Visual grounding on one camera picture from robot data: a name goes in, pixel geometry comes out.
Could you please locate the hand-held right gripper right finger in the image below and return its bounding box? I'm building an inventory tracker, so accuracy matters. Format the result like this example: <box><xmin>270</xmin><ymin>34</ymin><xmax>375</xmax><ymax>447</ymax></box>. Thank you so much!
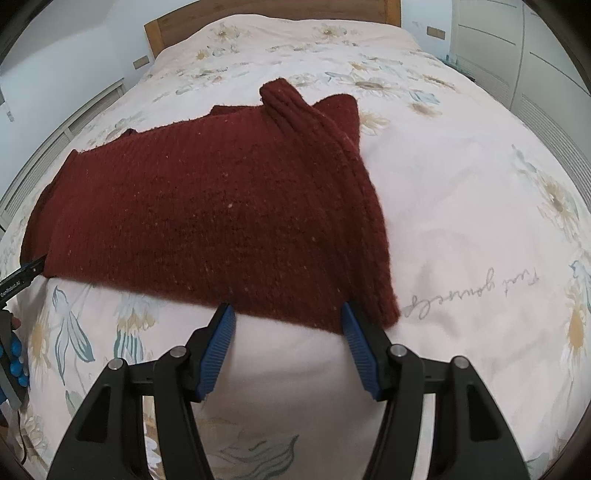
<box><xmin>341</xmin><ymin>302</ymin><xmax>528</xmax><ymax>480</ymax></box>

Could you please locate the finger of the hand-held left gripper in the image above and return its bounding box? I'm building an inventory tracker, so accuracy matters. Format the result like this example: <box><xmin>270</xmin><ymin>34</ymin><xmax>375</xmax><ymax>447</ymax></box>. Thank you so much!
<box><xmin>18</xmin><ymin>255</ymin><xmax>48</xmax><ymax>278</ymax></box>

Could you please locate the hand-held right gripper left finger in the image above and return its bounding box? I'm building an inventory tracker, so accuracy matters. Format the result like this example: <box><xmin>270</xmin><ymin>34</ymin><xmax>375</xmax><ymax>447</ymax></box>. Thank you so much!
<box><xmin>46</xmin><ymin>302</ymin><xmax>237</xmax><ymax>480</ymax></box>

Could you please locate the dark red knit sweater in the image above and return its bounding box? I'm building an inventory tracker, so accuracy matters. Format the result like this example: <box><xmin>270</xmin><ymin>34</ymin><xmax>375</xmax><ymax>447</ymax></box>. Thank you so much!
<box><xmin>21</xmin><ymin>78</ymin><xmax>402</xmax><ymax>335</ymax></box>

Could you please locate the wooden headboard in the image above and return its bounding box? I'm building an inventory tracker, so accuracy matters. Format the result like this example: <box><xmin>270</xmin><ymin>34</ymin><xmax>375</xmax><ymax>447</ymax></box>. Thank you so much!
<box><xmin>144</xmin><ymin>0</ymin><xmax>402</xmax><ymax>58</ymax></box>

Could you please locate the wooden nightstand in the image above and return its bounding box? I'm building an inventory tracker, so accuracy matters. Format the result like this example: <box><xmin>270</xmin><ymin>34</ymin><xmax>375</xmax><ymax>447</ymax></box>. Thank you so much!
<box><xmin>445</xmin><ymin>54</ymin><xmax>477</xmax><ymax>80</ymax></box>

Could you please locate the white wardrobe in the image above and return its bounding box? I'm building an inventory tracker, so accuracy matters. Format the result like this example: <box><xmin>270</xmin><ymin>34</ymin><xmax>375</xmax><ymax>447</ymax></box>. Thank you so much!
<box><xmin>450</xmin><ymin>0</ymin><xmax>591</xmax><ymax>185</ymax></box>

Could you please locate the black cable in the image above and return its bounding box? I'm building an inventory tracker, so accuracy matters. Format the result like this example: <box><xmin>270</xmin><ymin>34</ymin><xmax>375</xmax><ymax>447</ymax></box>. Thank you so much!
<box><xmin>11</xmin><ymin>406</ymin><xmax>29</xmax><ymax>468</ymax></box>

